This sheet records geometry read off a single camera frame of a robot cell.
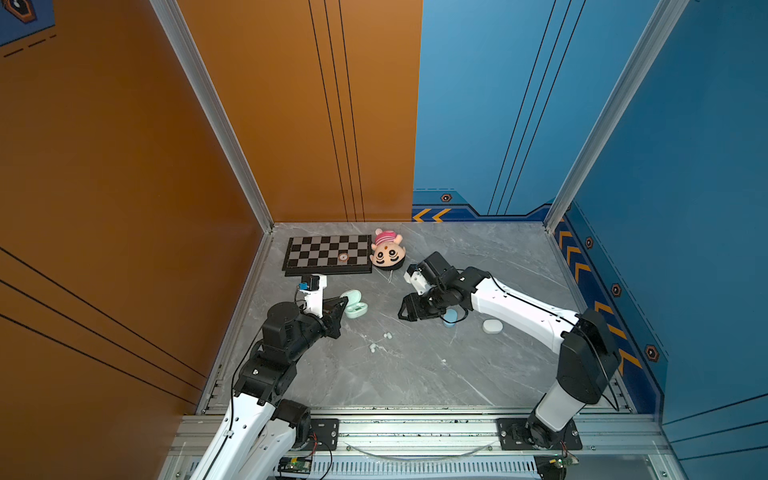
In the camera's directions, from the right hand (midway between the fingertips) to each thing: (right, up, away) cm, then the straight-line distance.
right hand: (402, 315), depth 81 cm
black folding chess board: (-29, +16, +25) cm, 42 cm away
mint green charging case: (-12, +4, -10) cm, 16 cm away
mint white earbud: (-8, -10, +6) cm, 15 cm away
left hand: (-14, +6, -9) cm, 18 cm away
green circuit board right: (+37, -32, -11) cm, 50 cm away
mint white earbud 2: (-4, -8, +9) cm, 12 cm away
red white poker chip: (-20, +16, +25) cm, 36 cm away
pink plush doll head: (-5, +17, +20) cm, 26 cm away
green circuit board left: (-25, -34, -9) cm, 43 cm away
